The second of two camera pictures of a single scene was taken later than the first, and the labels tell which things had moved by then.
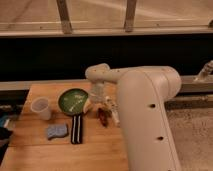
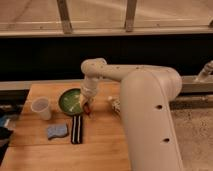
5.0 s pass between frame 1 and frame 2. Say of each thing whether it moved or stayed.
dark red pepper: moved
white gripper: moved
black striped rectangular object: stayed
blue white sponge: stayed
